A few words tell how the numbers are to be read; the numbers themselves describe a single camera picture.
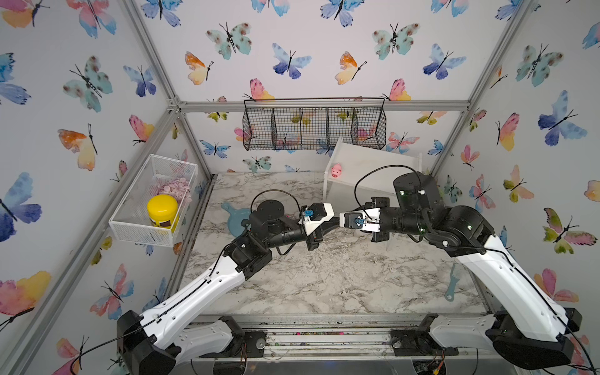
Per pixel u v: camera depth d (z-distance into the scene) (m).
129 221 0.58
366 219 0.47
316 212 0.49
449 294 0.84
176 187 0.68
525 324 0.39
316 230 0.53
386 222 0.50
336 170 0.74
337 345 0.75
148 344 0.37
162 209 0.63
